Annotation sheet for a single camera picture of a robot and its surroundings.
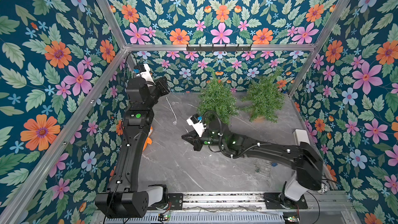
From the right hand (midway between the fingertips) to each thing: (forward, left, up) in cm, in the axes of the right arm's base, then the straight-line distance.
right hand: (185, 130), depth 70 cm
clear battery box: (-6, -40, -27) cm, 48 cm away
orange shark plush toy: (+7, +27, -23) cm, 36 cm away
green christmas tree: (+14, -14, +4) cm, 20 cm away
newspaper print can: (-16, -68, -25) cm, 74 cm away
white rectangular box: (+12, -65, -23) cm, 70 cm away
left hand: (+16, +8, +19) cm, 26 cm away
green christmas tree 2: (+23, -41, -2) cm, 47 cm away
